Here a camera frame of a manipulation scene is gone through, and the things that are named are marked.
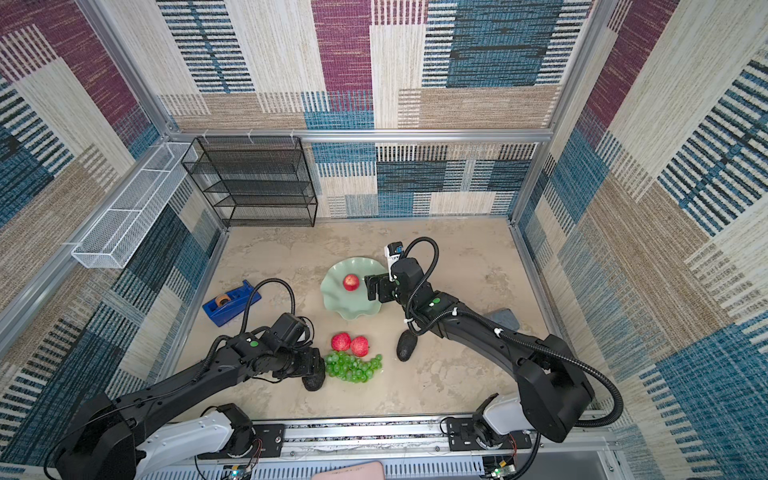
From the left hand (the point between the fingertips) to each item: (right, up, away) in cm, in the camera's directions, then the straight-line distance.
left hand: (315, 362), depth 82 cm
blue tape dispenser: (-28, +14, +10) cm, 33 cm away
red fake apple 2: (+6, +5, +3) cm, 9 cm away
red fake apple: (+8, +20, +15) cm, 26 cm away
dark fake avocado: (+25, +4, +4) cm, 25 cm away
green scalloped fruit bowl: (+4, +14, +15) cm, 21 cm away
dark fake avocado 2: (+1, -4, -4) cm, 5 cm away
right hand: (+18, +22, +2) cm, 29 cm away
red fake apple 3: (+12, +4, +2) cm, 13 cm away
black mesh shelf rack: (-29, +56, +30) cm, 70 cm away
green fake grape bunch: (+10, -1, 0) cm, 10 cm away
